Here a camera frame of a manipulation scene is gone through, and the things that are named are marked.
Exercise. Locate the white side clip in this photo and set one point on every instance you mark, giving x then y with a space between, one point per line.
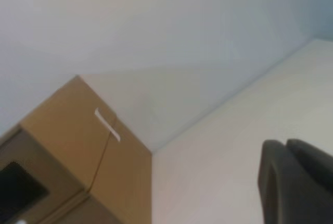
107 125

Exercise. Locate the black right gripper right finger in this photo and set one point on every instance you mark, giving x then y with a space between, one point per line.
314 160

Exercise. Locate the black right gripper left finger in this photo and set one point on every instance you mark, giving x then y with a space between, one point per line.
288 193

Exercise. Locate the brown cardboard drawer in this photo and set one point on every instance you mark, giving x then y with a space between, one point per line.
35 187

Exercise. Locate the lower brown cardboard shoebox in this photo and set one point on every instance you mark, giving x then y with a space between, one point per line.
118 174

